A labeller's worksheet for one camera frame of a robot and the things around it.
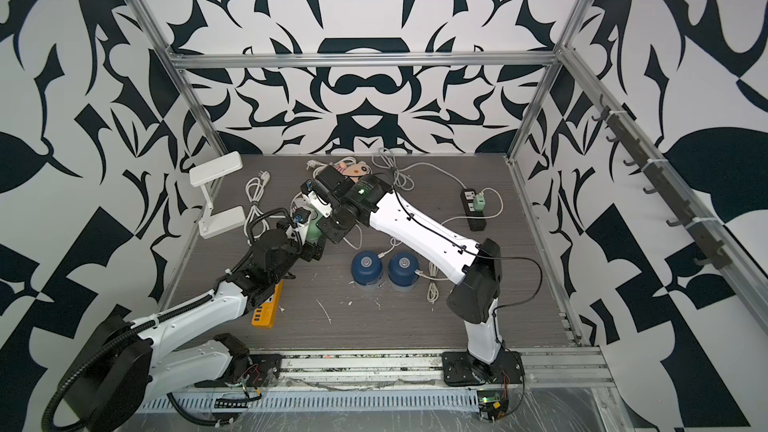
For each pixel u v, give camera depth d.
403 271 0.80
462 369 0.75
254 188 1.08
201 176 0.83
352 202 0.50
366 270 0.81
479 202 0.99
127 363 0.41
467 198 1.05
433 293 0.83
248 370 0.69
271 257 0.63
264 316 0.80
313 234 0.76
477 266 0.45
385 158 1.18
